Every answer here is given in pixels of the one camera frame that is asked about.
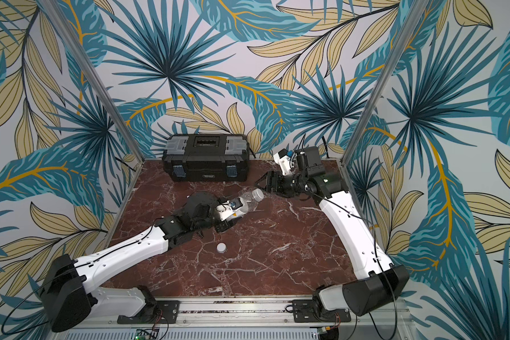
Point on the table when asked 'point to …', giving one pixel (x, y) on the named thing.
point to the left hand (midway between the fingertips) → (234, 210)
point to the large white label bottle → (252, 197)
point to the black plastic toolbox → (206, 157)
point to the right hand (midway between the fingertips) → (261, 185)
